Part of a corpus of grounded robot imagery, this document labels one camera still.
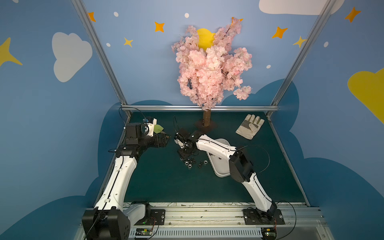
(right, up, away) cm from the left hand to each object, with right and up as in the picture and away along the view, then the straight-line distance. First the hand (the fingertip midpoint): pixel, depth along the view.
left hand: (162, 133), depth 79 cm
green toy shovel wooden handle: (-11, +3, +34) cm, 35 cm away
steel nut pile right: (+24, -19, +14) cm, 34 cm away
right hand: (+11, -12, +15) cm, 22 cm away
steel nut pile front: (+14, -20, +14) cm, 28 cm away
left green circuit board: (-8, -48, -7) cm, 49 cm away
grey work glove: (+60, +4, +35) cm, 69 cm away
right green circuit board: (+54, -49, -6) cm, 73 cm away
